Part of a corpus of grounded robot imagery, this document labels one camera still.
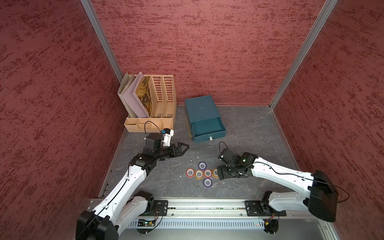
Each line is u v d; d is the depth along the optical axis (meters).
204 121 0.87
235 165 0.59
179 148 0.67
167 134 0.71
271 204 0.61
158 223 0.69
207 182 0.83
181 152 0.67
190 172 0.86
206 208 0.76
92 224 0.38
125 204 0.46
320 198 0.39
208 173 0.86
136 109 0.97
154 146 0.59
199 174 0.85
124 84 0.92
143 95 0.99
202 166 0.89
